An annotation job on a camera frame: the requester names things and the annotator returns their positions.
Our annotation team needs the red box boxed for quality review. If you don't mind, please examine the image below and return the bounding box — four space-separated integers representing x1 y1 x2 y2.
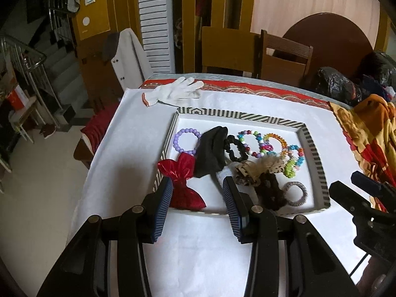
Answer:
7 84 29 111

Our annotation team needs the pastel star bead bracelet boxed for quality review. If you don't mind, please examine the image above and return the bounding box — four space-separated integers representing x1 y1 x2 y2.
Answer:
282 144 306 179

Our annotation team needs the white fluffy scrunchie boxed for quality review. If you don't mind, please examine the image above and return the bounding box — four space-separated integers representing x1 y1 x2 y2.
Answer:
216 162 239 196

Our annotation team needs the striped black white tray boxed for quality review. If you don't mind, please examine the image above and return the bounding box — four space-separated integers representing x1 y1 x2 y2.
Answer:
160 107 330 217

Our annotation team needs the red satin bow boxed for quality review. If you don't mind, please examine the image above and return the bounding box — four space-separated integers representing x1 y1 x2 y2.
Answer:
157 152 206 211

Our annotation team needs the orange red floral blanket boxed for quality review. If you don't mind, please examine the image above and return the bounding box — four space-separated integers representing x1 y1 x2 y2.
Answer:
328 93 396 214

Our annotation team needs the rainbow crystal bead bracelet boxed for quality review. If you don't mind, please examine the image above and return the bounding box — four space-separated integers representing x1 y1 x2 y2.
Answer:
263 132 289 158

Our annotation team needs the black plastic bag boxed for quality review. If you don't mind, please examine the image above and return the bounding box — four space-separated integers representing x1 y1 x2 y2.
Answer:
313 67 362 106

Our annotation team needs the white table cloth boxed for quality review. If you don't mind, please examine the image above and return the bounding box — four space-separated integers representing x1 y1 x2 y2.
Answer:
71 90 359 296

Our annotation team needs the white work glove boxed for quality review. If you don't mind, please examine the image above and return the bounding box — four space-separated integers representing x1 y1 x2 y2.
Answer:
142 76 205 107

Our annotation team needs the purple bead bracelet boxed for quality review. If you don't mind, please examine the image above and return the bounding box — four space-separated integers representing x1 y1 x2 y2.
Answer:
172 127 203 156

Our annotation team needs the multicolour bead bracelet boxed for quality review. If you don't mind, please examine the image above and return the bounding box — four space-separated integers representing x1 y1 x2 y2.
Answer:
236 129 273 158

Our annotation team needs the metal stair railing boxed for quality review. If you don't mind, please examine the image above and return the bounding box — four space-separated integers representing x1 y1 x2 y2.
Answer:
1 33 63 129

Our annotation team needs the grey woven bracelet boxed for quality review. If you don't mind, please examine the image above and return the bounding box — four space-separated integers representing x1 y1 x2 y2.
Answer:
282 181 309 207

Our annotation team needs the black scrunchie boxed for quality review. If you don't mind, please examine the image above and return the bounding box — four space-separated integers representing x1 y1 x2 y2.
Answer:
223 135 248 163

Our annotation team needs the dark brown scrunchie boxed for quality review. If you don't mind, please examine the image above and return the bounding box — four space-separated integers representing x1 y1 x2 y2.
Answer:
254 172 287 211

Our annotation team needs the white louvered door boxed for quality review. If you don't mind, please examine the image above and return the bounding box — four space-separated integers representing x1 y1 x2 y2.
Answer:
138 0 175 73

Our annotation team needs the beige leopard ribbon bow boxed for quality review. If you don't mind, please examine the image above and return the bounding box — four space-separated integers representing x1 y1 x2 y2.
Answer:
236 155 286 186

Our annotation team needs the black fabric hair clip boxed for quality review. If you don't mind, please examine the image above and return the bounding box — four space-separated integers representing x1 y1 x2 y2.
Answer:
193 126 228 178

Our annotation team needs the wooden chair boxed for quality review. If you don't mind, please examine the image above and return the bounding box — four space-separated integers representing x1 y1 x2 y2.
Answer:
259 29 313 87

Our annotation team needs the red cushioned stool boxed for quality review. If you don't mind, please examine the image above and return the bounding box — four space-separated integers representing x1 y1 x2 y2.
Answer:
73 102 120 169

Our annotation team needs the white jacket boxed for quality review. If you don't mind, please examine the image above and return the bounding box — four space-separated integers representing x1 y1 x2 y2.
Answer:
111 28 154 91

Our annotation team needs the small white side table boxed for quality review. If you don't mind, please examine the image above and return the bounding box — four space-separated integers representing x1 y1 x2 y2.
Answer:
9 96 46 144

